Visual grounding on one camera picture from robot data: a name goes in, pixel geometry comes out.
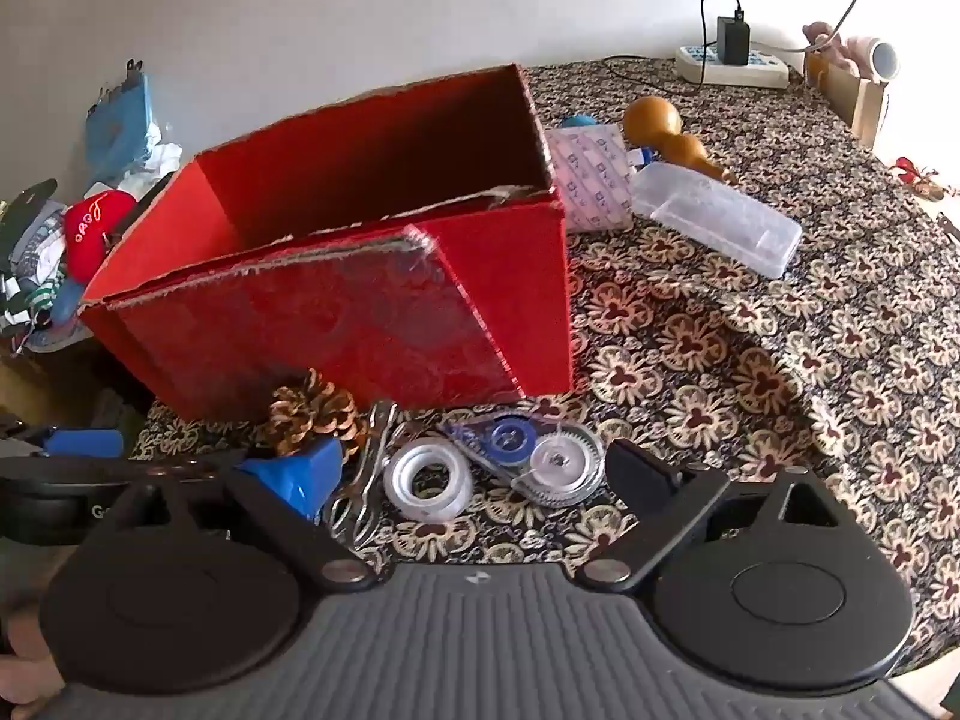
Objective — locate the striped clothes pile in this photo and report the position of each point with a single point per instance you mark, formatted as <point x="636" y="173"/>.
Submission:
<point x="34" y="270"/>

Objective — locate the pink plush toy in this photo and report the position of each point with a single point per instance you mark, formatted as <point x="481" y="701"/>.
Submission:
<point x="817" y="34"/>

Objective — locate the blue and white tube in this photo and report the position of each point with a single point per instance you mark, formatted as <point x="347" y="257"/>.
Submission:
<point x="579" y="121"/>

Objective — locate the green garment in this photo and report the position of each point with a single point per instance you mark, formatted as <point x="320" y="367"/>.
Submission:
<point x="30" y="202"/>

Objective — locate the person's left hand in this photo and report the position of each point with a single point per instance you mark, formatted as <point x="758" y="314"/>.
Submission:
<point x="30" y="660"/>

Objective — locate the orange egg-shaped object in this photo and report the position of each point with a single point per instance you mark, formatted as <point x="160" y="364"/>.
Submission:
<point x="652" y="120"/>

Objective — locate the white cup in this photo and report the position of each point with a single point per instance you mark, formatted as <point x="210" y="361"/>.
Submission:
<point x="883" y="56"/>

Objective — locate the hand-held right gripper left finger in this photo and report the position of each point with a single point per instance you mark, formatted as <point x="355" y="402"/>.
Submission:
<point x="300" y="476"/>

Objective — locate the wooden box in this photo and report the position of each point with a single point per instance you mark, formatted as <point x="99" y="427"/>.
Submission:
<point x="847" y="94"/>

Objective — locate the red cardboard box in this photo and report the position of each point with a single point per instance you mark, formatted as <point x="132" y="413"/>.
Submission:
<point x="337" y="337"/>

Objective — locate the patterned tissue packet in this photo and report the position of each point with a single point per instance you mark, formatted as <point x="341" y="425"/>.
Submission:
<point x="592" y="180"/>

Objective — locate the small red flower ornament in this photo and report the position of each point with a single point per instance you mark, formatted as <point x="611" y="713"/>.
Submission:
<point x="911" y="169"/>

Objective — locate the black charger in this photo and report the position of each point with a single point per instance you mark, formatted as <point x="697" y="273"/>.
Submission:
<point x="733" y="37"/>

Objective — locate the clear plastic case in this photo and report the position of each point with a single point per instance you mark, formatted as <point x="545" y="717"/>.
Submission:
<point x="712" y="217"/>

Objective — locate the white plastic bag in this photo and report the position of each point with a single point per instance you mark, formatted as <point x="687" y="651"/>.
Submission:
<point x="150" y="157"/>

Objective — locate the white power strip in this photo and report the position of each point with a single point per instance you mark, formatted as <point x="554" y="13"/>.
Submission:
<point x="765" y="71"/>

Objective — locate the clear tape roll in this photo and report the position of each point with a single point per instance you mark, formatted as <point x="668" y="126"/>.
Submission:
<point x="397" y="480"/>

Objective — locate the red plush stocking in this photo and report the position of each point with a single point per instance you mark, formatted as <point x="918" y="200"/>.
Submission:
<point x="90" y="229"/>

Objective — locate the blue clear correction tape dispenser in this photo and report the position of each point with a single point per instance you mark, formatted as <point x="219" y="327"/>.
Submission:
<point x="510" y="442"/>

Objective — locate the blue bag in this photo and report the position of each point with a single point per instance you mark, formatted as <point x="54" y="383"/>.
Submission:
<point x="120" y="127"/>

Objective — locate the metal scissors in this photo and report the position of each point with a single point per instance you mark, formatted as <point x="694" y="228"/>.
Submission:
<point x="367" y="465"/>

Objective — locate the brown pine cone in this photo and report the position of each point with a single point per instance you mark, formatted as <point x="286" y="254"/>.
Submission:
<point x="307" y="412"/>

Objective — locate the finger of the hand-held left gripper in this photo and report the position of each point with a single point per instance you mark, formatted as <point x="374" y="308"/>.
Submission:
<point x="82" y="441"/>

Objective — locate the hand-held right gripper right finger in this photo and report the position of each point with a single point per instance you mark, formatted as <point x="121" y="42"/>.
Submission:
<point x="637" y="476"/>

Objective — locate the floral tablecloth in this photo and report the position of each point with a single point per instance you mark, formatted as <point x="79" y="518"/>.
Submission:
<point x="750" y="360"/>

